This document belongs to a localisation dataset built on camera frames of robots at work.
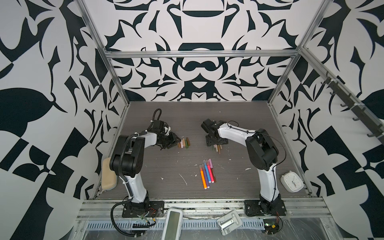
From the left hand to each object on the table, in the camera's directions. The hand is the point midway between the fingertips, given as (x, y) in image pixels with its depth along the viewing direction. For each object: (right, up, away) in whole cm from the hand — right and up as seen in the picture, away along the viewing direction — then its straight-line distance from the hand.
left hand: (180, 139), depth 96 cm
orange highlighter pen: (+13, -19, -13) cm, 27 cm away
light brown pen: (+26, -5, 0) cm, 26 cm away
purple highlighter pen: (+15, -19, -12) cm, 27 cm away
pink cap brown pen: (+19, -16, -10) cm, 27 cm away
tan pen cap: (+3, -2, +1) cm, 4 cm away
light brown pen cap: (-1, -4, 0) cm, 4 cm away
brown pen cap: (+5, -2, +2) cm, 6 cm away
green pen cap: (+4, -4, 0) cm, 5 cm away
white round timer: (+61, -20, -16) cm, 66 cm away
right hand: (+23, -1, +1) cm, 23 cm away
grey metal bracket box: (+25, -34, -27) cm, 50 cm away
